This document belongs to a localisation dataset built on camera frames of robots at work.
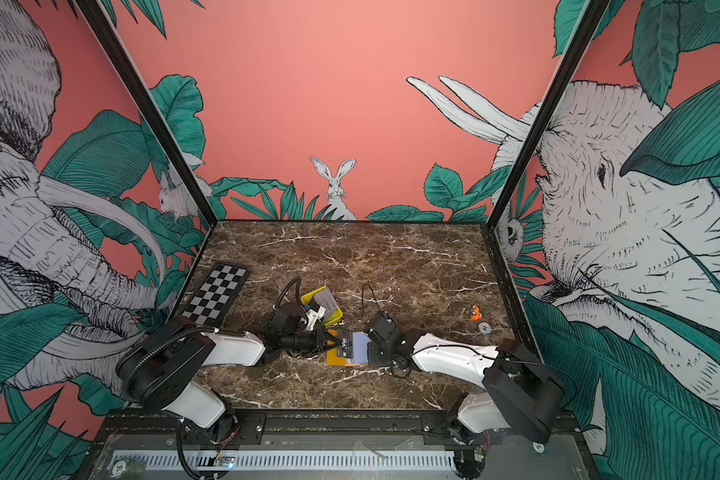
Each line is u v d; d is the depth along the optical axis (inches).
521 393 16.9
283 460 27.7
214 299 36.9
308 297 37.4
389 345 26.0
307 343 30.7
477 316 36.6
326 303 36.5
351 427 29.6
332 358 32.9
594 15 27.2
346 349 33.8
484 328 36.5
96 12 27.2
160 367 17.7
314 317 33.4
